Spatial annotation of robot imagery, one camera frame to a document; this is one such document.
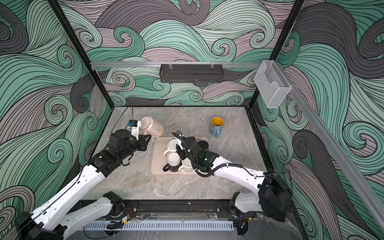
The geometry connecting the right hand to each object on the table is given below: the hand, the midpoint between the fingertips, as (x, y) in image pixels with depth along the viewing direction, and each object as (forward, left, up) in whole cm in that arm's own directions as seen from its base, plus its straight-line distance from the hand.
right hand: (180, 142), depth 79 cm
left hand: (0, +15, +7) cm, 17 cm away
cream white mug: (-9, -4, -10) cm, 14 cm away
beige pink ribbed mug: (+1, +15, +14) cm, 20 cm away
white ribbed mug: (+2, +6, -9) cm, 11 cm away
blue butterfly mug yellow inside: (+21, -24, -11) cm, 34 cm away
